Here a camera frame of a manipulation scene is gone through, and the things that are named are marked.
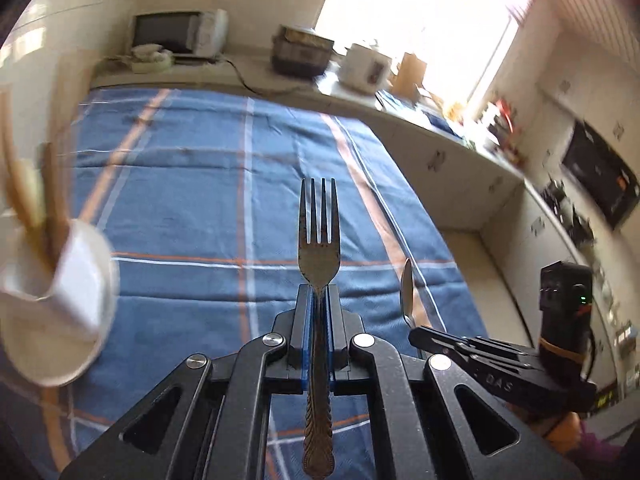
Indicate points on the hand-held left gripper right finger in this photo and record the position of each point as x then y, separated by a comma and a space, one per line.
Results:
332, 340

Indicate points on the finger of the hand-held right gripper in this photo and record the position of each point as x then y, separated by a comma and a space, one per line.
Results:
440, 346
480, 345

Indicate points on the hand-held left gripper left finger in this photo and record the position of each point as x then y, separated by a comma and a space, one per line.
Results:
305, 340

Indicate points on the metal spoon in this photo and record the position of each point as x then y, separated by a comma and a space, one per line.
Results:
406, 290

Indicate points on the metal fork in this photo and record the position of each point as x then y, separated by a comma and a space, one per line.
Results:
318, 260

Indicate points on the white square cup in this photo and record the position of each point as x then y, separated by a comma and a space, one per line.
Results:
80, 280

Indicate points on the wooden chopstick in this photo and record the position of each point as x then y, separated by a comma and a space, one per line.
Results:
55, 200
7, 170

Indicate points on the person's right forearm purple sleeve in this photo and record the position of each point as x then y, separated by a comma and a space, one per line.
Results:
600, 452

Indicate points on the person's right hand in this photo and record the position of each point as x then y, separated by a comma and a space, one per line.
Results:
550, 430

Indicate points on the gas stove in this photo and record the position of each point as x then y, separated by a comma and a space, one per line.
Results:
570, 215

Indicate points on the white kitchen counter with cabinets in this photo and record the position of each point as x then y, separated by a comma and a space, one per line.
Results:
450, 185

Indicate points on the blue plaid tablecloth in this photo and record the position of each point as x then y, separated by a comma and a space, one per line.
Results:
200, 185

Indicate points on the group of seasoning bottles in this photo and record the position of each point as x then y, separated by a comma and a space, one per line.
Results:
500, 120

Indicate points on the blue cloth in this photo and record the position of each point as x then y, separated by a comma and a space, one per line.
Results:
400, 102

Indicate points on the white bowl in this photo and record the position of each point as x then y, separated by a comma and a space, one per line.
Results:
50, 350

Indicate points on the white pressure cooker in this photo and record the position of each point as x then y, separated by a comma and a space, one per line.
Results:
360, 72

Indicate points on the wooden cutting board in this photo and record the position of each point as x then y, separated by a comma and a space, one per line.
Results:
412, 75

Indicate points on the black rice cooker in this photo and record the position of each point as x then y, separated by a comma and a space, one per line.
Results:
300, 55

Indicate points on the green tray with white items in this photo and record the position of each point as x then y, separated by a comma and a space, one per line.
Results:
150, 62

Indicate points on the bright window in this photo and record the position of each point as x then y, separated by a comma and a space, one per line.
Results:
425, 20

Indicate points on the white microwave oven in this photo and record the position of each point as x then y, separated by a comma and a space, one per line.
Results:
170, 32

